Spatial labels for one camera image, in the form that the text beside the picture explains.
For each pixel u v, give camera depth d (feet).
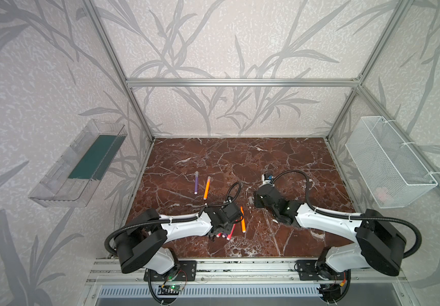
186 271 2.39
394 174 2.00
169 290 2.36
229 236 2.68
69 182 2.11
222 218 2.15
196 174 3.34
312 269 2.42
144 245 1.39
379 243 1.38
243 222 2.83
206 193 3.15
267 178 2.48
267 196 2.10
